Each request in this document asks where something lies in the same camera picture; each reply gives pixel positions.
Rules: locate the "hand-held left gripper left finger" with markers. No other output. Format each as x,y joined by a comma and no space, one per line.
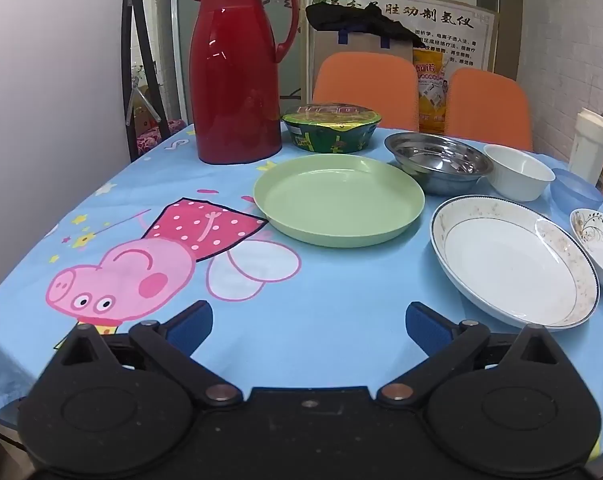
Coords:
191,324

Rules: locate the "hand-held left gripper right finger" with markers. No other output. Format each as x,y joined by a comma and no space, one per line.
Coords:
426,327

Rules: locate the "plain white ceramic bowl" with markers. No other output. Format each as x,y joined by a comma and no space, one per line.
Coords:
516,175

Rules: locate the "blue cartoon printed tablecloth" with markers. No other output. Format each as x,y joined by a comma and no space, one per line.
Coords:
331,300

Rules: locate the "large white gold-speckled plate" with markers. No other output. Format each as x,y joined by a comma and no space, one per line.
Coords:
506,265

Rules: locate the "green plastic plate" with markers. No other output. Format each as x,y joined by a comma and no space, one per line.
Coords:
331,200

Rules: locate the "stainless steel bowl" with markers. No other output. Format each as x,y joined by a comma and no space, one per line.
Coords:
436,160

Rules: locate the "pink floral cloth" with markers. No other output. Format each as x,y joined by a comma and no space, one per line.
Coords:
154,137

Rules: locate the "white floral pattern bowl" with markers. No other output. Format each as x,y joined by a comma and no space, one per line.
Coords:
601,245

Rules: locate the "blue translucent plastic bowl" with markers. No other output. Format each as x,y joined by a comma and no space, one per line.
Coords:
571,195

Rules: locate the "green instant noodle bowl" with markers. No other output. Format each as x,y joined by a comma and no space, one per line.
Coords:
331,135

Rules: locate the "yellow printed bag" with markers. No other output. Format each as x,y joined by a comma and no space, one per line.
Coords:
431,100

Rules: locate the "orange chair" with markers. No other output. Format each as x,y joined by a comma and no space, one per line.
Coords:
366,85
486,105

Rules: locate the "white tumbler with lid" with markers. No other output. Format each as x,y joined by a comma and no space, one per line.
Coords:
589,150

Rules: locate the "red thermos jug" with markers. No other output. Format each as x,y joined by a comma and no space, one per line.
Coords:
231,85

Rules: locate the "black cloth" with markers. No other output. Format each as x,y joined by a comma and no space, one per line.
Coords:
351,17

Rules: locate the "black metal stand frame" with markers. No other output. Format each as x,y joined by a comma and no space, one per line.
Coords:
144,50

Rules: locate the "white text wall poster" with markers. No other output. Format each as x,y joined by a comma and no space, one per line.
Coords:
441,20

